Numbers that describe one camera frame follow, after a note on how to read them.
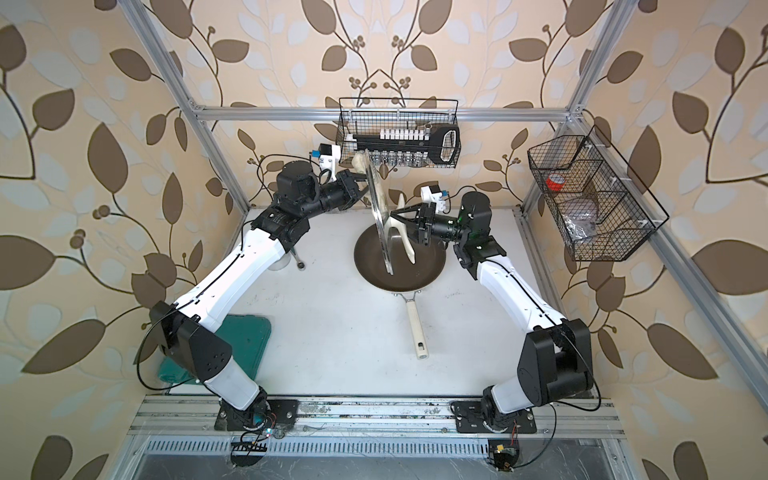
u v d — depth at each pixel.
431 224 0.63
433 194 0.71
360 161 0.68
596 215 0.74
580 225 0.72
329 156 0.65
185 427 0.74
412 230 0.67
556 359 0.42
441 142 0.83
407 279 0.98
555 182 0.80
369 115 0.91
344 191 0.62
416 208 0.66
